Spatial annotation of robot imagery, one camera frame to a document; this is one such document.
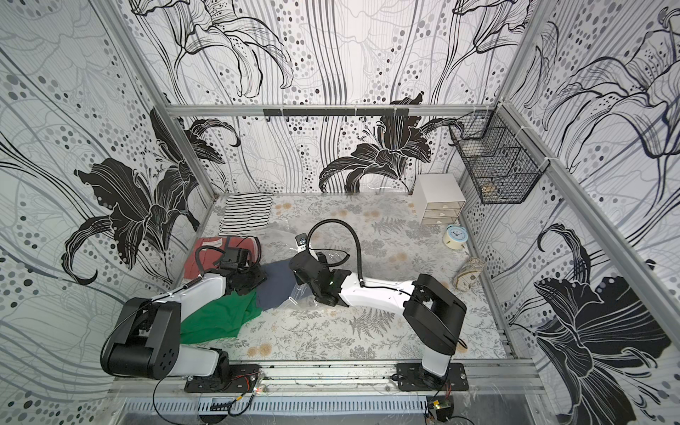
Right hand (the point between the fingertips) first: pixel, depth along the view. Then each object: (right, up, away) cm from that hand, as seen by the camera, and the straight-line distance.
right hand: (306, 256), depth 84 cm
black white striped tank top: (-32, +14, +29) cm, 45 cm away
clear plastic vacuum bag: (0, -11, -6) cm, 13 cm away
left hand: (-15, -10, +8) cm, 20 cm away
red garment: (-27, +3, -10) cm, 29 cm away
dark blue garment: (-10, -11, +4) cm, 16 cm away
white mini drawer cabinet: (+50, +20, +19) cm, 57 cm away
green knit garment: (-26, -19, -4) cm, 33 cm away
